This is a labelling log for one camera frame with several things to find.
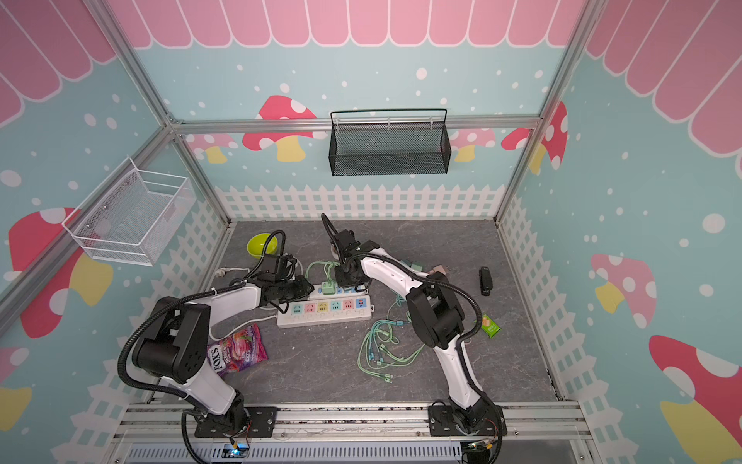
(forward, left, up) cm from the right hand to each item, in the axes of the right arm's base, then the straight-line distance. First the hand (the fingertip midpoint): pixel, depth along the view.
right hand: (345, 281), depth 94 cm
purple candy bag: (-21, +29, -4) cm, 36 cm away
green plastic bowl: (+20, +36, -3) cm, 41 cm away
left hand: (-2, +12, -3) cm, 12 cm away
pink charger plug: (+9, -32, -5) cm, 34 cm away
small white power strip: (-1, +10, -4) cm, 11 cm away
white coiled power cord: (+7, +46, -5) cm, 47 cm away
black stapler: (+2, -47, -3) cm, 47 cm away
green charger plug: (-2, +5, -1) cm, 6 cm away
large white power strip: (-8, +6, -4) cm, 11 cm away
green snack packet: (-14, -45, -6) cm, 48 cm away
